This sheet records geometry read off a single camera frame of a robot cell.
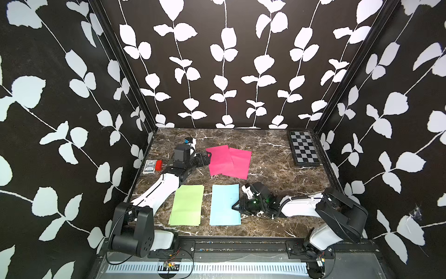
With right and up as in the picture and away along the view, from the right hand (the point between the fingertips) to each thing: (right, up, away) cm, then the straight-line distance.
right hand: (232, 207), depth 81 cm
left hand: (-13, +26, +5) cm, 30 cm away
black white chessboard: (+46, +28, +26) cm, 60 cm away
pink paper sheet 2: (+6, +20, +23) cm, 32 cm away
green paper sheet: (-22, -1, +5) cm, 23 cm away
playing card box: (-47, +18, +18) cm, 53 cm away
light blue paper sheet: (-4, +2, +9) cm, 10 cm away
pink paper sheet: (-6, +19, +27) cm, 34 cm away
